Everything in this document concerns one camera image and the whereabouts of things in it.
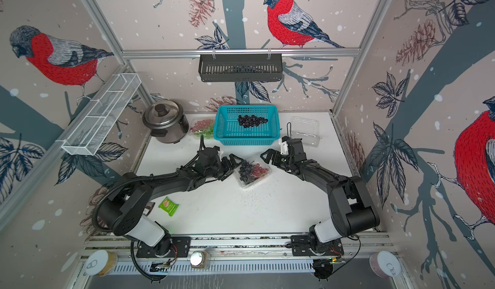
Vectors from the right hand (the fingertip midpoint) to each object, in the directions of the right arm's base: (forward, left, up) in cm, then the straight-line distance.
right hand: (268, 155), depth 91 cm
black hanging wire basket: (+44, +16, +20) cm, 51 cm away
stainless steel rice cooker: (+14, +52, +9) cm, 54 cm away
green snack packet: (-23, +45, -7) cm, 51 cm away
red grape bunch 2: (+22, +39, -3) cm, 45 cm away
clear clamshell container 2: (+25, -24, -9) cm, 36 cm away
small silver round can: (-43, +24, +2) cm, 49 cm away
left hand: (-6, +12, +2) cm, 13 cm away
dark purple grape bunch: (+27, +13, -5) cm, 30 cm away
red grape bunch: (-6, +5, -4) cm, 9 cm away
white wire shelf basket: (-7, +69, +23) cm, 73 cm away
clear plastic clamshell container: (+23, +44, -2) cm, 49 cm away
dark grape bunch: (-7, +11, -4) cm, 14 cm away
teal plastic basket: (+20, +23, -8) cm, 31 cm away
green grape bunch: (+16, +34, -4) cm, 38 cm away
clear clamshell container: (-1, +8, -3) cm, 9 cm away
